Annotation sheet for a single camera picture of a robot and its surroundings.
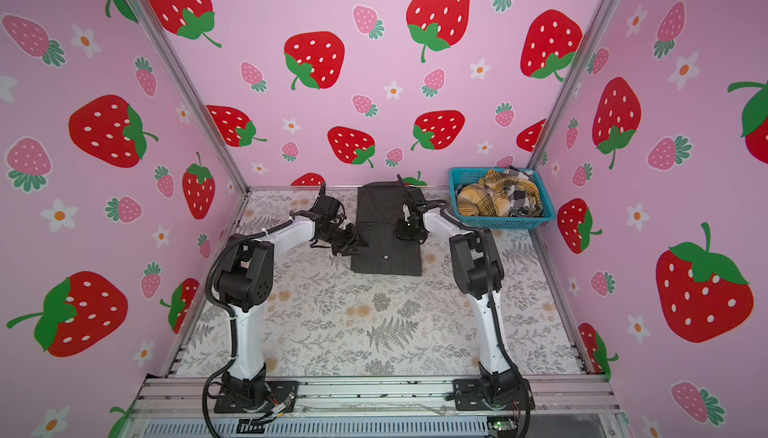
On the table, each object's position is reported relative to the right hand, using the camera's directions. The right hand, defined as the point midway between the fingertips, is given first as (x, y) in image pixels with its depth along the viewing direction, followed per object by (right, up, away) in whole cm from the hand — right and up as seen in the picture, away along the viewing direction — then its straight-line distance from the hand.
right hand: (399, 234), depth 105 cm
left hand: (-10, -3, -8) cm, 14 cm away
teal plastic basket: (+23, +23, +10) cm, 34 cm away
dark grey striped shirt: (-8, +10, +9) cm, 15 cm away
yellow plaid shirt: (+30, +13, -1) cm, 33 cm away
